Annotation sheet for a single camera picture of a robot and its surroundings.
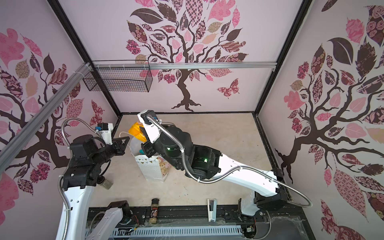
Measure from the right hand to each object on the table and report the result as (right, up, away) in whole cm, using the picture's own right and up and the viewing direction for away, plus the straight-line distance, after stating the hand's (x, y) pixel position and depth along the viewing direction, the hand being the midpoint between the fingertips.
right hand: (143, 124), depth 48 cm
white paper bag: (-3, -22, +26) cm, 34 cm away
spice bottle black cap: (-3, -43, +24) cm, 49 cm away
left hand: (-13, -7, +19) cm, 24 cm away
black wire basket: (-31, +32, +47) cm, 65 cm away
